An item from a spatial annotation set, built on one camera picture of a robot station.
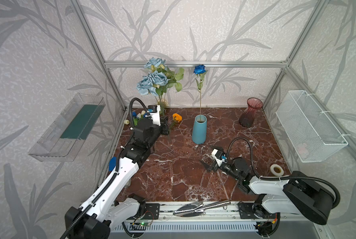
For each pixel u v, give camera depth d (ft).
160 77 1.89
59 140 2.09
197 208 2.46
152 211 2.40
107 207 1.36
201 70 2.66
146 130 1.70
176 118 3.56
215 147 3.22
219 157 2.10
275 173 2.82
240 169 2.02
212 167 2.27
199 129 2.94
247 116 3.45
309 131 2.11
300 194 1.42
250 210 2.43
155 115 1.99
